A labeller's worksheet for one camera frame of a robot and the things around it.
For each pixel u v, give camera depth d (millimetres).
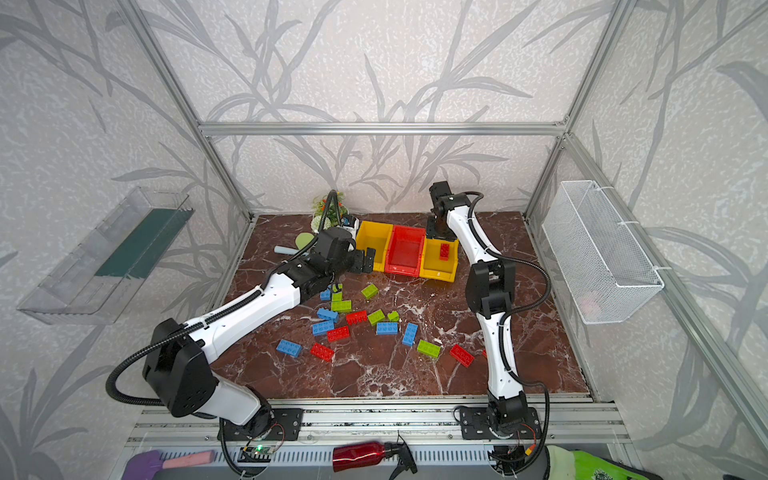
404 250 1051
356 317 909
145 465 670
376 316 912
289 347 844
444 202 743
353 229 731
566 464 680
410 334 883
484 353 680
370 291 971
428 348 847
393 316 911
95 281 642
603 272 614
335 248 619
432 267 1029
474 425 735
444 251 1077
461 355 845
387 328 889
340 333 886
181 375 411
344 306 937
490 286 609
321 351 844
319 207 1019
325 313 912
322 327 889
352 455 677
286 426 727
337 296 942
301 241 1139
